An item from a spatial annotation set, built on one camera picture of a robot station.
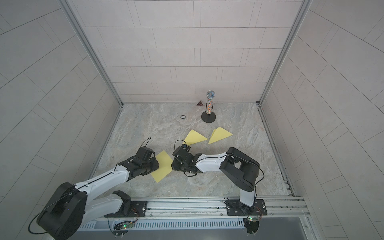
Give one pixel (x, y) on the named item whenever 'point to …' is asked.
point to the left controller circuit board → (123, 225)
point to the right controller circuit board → (252, 224)
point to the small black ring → (183, 116)
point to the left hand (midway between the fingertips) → (161, 163)
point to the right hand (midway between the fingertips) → (172, 167)
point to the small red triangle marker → (200, 103)
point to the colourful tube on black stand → (209, 117)
